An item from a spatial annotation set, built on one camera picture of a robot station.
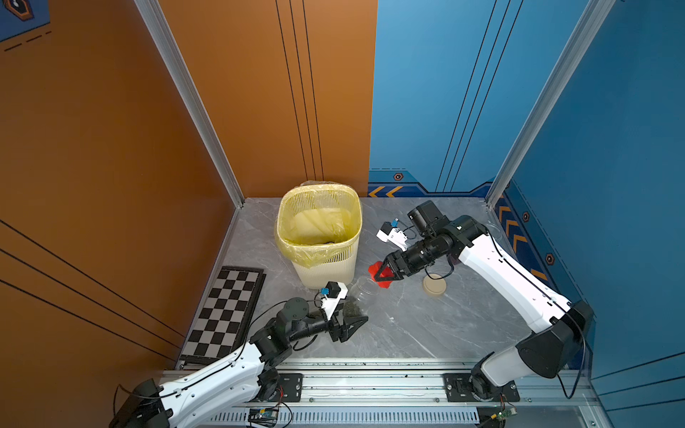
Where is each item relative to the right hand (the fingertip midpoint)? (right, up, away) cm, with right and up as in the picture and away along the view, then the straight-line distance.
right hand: (385, 273), depth 69 cm
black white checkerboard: (-49, -17, +14) cm, 53 cm away
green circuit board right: (+31, -37, 0) cm, 48 cm away
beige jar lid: (+20, -9, +22) cm, 31 cm away
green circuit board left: (-32, -39, +2) cm, 50 cm away
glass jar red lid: (-6, -5, -4) cm, 9 cm away
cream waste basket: (-12, 0, +8) cm, 14 cm away
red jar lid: (0, +1, -4) cm, 4 cm away
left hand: (-6, -9, +2) cm, 11 cm away
